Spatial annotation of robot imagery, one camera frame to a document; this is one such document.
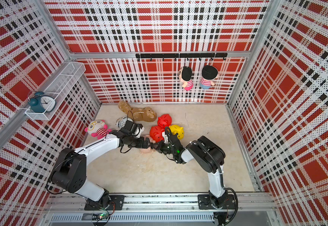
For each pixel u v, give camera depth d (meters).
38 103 0.61
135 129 0.75
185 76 0.94
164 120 0.98
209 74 0.93
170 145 0.73
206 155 0.52
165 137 0.88
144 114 1.02
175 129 0.93
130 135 0.76
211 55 0.88
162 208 0.73
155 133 0.91
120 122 1.03
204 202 0.73
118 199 0.76
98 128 0.96
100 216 0.69
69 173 0.44
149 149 0.86
